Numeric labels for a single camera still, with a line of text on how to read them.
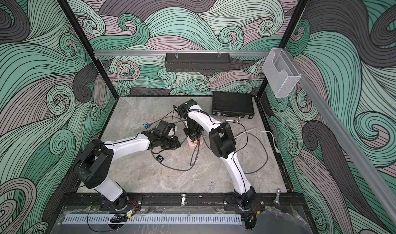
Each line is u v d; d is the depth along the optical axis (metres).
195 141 0.86
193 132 0.80
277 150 0.95
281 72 0.79
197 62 0.98
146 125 1.03
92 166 0.45
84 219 0.70
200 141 0.79
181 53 0.93
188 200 0.73
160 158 0.87
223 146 0.58
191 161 0.87
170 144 0.78
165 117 1.09
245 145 0.59
